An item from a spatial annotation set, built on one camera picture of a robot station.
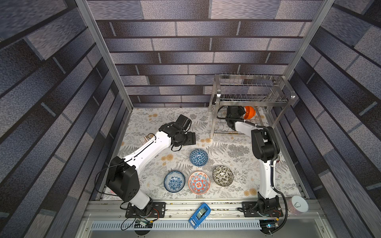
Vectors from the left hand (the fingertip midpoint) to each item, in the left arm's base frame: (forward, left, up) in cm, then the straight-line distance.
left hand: (191, 140), depth 82 cm
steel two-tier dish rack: (+45, -45, 0) cm, 64 cm away
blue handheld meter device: (-35, -4, -11) cm, 37 cm away
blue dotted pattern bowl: (-3, -5, -15) cm, 16 cm away
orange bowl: (+27, -42, -5) cm, 50 cm away
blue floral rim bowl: (-18, +10, -15) cm, 26 cm away
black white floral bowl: (-15, -18, -15) cm, 28 cm away
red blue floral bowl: (-19, -5, -15) cm, 24 cm away
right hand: (+27, -37, 0) cm, 46 cm away
